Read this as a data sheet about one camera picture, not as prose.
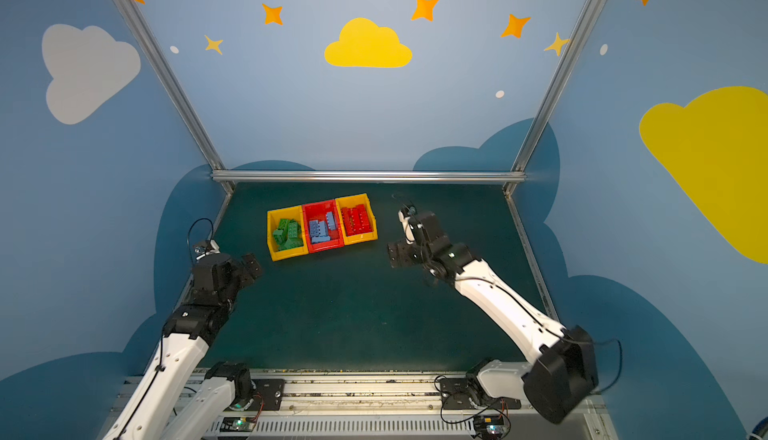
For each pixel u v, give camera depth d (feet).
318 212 3.52
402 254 2.34
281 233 3.31
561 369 1.30
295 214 3.44
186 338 1.64
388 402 2.41
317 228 3.50
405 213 2.32
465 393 2.42
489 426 2.34
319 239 3.35
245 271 2.26
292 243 3.23
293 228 3.40
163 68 2.80
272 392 2.45
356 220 3.52
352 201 3.59
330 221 3.52
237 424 2.32
